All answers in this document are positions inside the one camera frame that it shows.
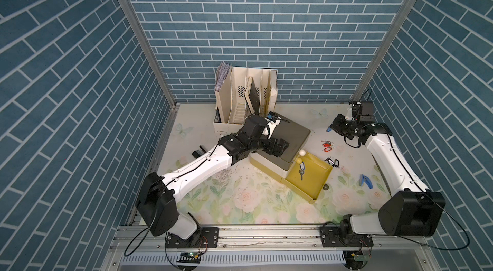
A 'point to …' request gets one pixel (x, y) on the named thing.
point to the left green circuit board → (189, 257)
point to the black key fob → (335, 163)
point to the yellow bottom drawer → (307, 176)
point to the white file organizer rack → (246, 91)
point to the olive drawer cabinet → (297, 137)
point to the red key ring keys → (328, 144)
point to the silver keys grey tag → (302, 170)
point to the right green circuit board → (361, 258)
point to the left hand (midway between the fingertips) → (285, 142)
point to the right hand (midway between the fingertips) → (333, 123)
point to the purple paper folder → (222, 73)
